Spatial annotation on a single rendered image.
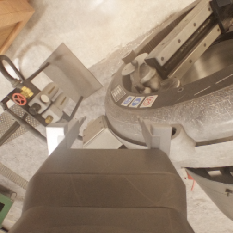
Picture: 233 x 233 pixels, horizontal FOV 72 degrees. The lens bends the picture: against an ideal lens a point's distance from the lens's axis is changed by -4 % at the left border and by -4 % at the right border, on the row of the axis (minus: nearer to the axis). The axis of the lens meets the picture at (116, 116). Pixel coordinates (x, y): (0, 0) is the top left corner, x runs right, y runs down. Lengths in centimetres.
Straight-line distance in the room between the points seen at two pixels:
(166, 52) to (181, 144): 30
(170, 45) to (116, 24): 69
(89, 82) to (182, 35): 91
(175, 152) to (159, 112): 8
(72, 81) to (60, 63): 16
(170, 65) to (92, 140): 32
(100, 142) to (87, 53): 85
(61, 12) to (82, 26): 15
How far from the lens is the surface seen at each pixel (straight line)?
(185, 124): 28
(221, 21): 66
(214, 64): 77
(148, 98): 36
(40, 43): 136
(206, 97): 28
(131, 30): 116
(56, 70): 137
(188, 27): 57
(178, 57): 54
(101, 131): 49
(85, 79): 132
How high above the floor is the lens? 114
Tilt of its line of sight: 51 degrees down
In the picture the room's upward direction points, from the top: 169 degrees counter-clockwise
